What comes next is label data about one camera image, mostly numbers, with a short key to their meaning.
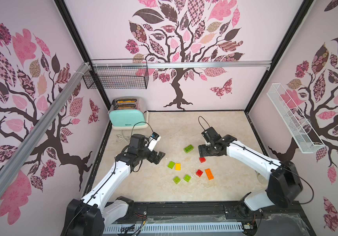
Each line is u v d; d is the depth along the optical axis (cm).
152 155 71
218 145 60
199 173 85
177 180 85
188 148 97
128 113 102
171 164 90
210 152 74
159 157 73
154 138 70
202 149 77
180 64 95
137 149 61
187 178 85
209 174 87
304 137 72
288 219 72
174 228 70
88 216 39
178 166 90
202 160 92
